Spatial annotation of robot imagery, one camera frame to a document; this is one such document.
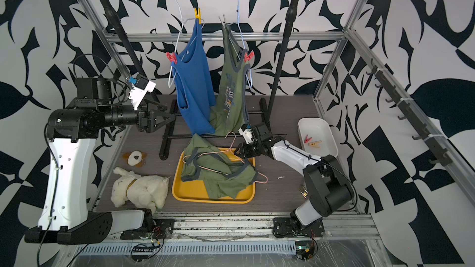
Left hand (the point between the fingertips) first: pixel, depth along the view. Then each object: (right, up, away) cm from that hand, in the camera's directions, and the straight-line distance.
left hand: (166, 110), depth 60 cm
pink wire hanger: (+17, -18, +28) cm, 37 cm away
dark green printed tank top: (+19, 0, +22) cm, 29 cm away
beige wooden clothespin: (+63, -17, +38) cm, 76 cm away
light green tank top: (+16, -28, +22) cm, 39 cm away
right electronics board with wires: (+49, -53, +11) cm, 72 cm away
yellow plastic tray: (+4, -36, +24) cm, 44 cm away
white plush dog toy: (-12, -31, +13) cm, 36 cm away
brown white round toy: (-27, -23, +31) cm, 47 cm away
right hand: (+22, -18, +27) cm, 39 cm away
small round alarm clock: (+52, -36, +23) cm, 67 cm away
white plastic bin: (+65, -14, +43) cm, 79 cm away
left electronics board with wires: (-14, -55, +13) cm, 58 cm away
